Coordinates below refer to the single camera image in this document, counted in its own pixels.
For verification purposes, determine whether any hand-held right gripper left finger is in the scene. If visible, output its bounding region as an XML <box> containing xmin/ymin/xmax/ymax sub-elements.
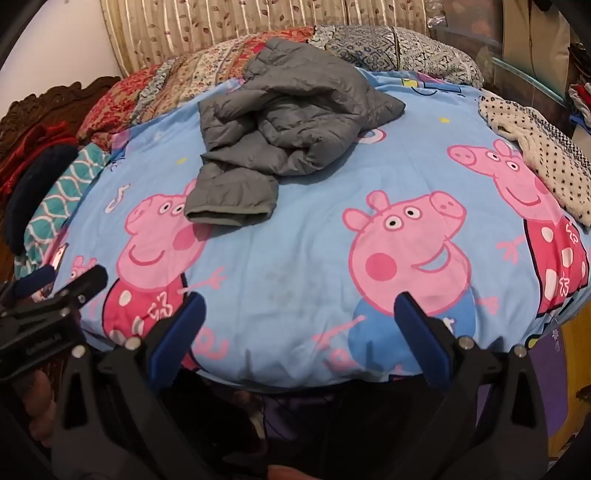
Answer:
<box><xmin>51</xmin><ymin>292</ymin><xmax>207</xmax><ymax>480</ymax></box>

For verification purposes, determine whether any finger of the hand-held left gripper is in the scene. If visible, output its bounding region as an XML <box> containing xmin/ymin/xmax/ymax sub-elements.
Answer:
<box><xmin>46</xmin><ymin>264</ymin><xmax>109</xmax><ymax>315</ymax></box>
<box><xmin>9</xmin><ymin>265</ymin><xmax>58</xmax><ymax>297</ymax></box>

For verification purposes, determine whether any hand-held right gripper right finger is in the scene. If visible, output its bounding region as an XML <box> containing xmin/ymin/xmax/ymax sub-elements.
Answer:
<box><xmin>393</xmin><ymin>292</ymin><xmax>551</xmax><ymax>480</ymax></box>

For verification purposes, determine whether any grey puffer jacket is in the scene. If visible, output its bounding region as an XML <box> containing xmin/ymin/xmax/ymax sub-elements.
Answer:
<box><xmin>184</xmin><ymin>38</ymin><xmax>407</xmax><ymax>228</ymax></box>

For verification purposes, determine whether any pile of clothes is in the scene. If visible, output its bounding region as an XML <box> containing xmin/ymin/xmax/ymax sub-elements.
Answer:
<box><xmin>568</xmin><ymin>44</ymin><xmax>591</xmax><ymax>125</ymax></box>

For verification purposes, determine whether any person's left hand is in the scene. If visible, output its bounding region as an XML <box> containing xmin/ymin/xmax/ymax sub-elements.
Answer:
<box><xmin>18</xmin><ymin>369</ymin><xmax>63</xmax><ymax>448</ymax></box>

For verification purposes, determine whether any teal wave patterned pillow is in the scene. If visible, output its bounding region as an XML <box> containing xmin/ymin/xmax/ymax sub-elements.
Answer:
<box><xmin>14</xmin><ymin>143</ymin><xmax>112</xmax><ymax>278</ymax></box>

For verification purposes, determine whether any dark navy cloth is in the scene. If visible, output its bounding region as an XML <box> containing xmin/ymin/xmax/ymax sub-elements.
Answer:
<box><xmin>4</xmin><ymin>144</ymin><xmax>79</xmax><ymax>256</ymax></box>

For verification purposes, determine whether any purple printed mat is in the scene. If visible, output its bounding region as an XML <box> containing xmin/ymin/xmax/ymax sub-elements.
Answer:
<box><xmin>475</xmin><ymin>323</ymin><xmax>568</xmax><ymax>462</ymax></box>

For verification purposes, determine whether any blue cartoon pig bedsheet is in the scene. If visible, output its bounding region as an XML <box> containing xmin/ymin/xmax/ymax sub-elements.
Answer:
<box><xmin>34</xmin><ymin>68</ymin><xmax>591</xmax><ymax>388</ymax></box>

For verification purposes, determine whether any red cloth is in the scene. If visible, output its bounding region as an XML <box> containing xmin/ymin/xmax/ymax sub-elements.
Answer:
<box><xmin>0</xmin><ymin>121</ymin><xmax>70</xmax><ymax>195</ymax></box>

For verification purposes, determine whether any carved wooden headboard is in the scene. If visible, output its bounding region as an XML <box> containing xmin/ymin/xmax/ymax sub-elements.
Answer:
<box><xmin>0</xmin><ymin>76</ymin><xmax>121</xmax><ymax>153</ymax></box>

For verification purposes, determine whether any red floral patchwork quilt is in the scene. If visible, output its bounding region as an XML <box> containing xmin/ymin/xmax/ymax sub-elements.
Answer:
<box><xmin>76</xmin><ymin>25</ymin><xmax>324</xmax><ymax>148</ymax></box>

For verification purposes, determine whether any white black dotted cloth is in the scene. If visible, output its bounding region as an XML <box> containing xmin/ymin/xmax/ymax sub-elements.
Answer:
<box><xmin>478</xmin><ymin>95</ymin><xmax>591</xmax><ymax>228</ymax></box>

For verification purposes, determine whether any beige leaf print curtain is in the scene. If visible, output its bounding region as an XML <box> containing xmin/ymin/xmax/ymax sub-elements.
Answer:
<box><xmin>100</xmin><ymin>0</ymin><xmax>428</xmax><ymax>79</ymax></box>

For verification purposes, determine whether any grey patterned pillow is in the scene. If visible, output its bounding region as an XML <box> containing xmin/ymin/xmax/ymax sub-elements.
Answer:
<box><xmin>314</xmin><ymin>24</ymin><xmax>485</xmax><ymax>89</ymax></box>

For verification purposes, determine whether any beige fabric bag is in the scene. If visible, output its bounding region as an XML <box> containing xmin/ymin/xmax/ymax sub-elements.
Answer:
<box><xmin>501</xmin><ymin>0</ymin><xmax>570</xmax><ymax>79</ymax></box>

